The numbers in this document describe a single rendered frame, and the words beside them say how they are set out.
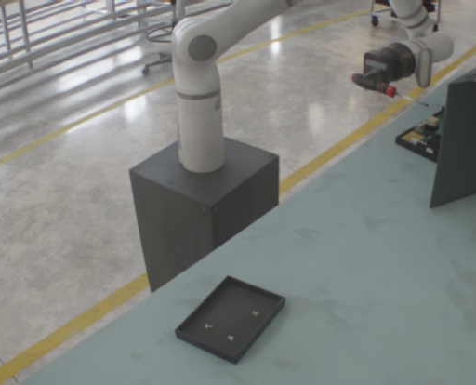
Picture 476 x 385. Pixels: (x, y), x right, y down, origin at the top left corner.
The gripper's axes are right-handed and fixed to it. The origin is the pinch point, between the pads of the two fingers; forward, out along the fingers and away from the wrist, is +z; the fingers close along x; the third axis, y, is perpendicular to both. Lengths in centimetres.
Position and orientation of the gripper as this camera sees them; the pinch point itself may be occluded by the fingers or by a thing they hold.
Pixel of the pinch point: (363, 83)
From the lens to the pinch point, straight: 98.3
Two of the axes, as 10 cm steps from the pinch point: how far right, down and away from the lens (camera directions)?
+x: -0.3, -8.4, -5.5
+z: -7.3, 3.9, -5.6
